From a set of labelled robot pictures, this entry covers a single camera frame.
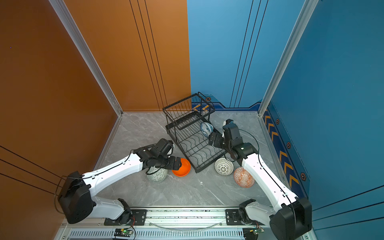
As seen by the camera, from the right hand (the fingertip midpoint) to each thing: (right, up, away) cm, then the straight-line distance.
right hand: (214, 138), depth 80 cm
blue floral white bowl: (-3, +4, +26) cm, 26 cm away
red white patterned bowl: (+17, -24, +5) cm, 30 cm away
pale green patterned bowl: (-32, -23, +7) cm, 40 cm away
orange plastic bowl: (-17, -19, +6) cm, 26 cm away
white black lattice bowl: (+7, -18, +10) cm, 22 cm away
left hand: (-21, -14, +2) cm, 25 cm away
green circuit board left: (-45, -45, -9) cm, 64 cm away
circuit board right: (+19, -43, -10) cm, 48 cm away
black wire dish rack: (-14, +6, 0) cm, 15 cm away
